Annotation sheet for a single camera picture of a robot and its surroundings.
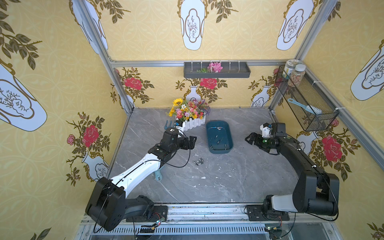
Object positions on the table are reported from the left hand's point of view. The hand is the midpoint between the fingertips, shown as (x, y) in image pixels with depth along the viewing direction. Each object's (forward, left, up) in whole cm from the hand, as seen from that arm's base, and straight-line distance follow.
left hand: (184, 135), depth 85 cm
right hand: (-1, -42, -5) cm, 42 cm away
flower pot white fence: (+17, -3, -2) cm, 18 cm away
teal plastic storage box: (+9, -23, -16) cm, 30 cm away
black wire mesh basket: (+19, -74, +13) cm, 77 cm away
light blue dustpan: (-18, +15, -14) cm, 27 cm away
